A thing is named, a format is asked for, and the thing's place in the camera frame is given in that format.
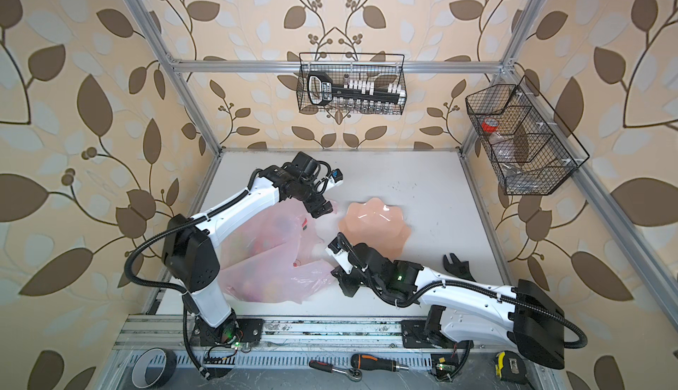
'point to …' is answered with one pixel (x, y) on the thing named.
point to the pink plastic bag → (279, 255)
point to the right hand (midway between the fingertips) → (333, 272)
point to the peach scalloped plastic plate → (377, 224)
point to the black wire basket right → (530, 147)
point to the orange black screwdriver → (364, 361)
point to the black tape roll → (154, 368)
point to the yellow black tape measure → (510, 367)
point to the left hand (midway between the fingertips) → (320, 193)
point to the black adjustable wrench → (458, 267)
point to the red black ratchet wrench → (354, 374)
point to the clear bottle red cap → (490, 125)
